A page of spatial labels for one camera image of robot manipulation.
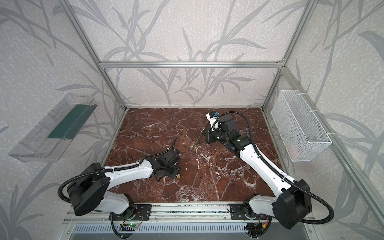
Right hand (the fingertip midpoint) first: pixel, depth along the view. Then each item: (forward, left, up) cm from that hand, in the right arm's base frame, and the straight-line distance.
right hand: (203, 127), depth 77 cm
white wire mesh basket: (-9, -42, +9) cm, 44 cm away
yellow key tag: (-7, +4, -10) cm, 13 cm away
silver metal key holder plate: (-5, +3, -2) cm, 6 cm away
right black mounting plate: (-36, -18, -14) cm, 43 cm away
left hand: (-13, +14, -23) cm, 30 cm away
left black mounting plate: (-36, +32, -19) cm, 52 cm away
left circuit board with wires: (-39, +33, -25) cm, 57 cm away
